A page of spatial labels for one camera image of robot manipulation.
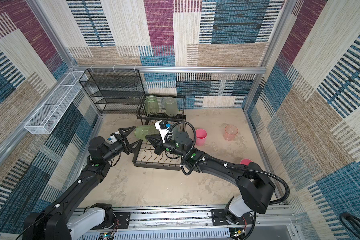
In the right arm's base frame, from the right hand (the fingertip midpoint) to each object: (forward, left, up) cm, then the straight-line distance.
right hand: (146, 139), depth 70 cm
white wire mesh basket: (+9, +47, +6) cm, 49 cm away
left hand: (+5, +5, 0) cm, 7 cm away
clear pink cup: (+19, -48, -22) cm, 57 cm away
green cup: (+25, +1, -2) cm, 25 cm away
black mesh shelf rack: (+50, +31, -9) cm, 60 cm away
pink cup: (-3, -51, -20) cm, 55 cm away
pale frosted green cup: (+23, -11, -2) cm, 25 cm away
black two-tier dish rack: (+5, +6, -27) cm, 28 cm away
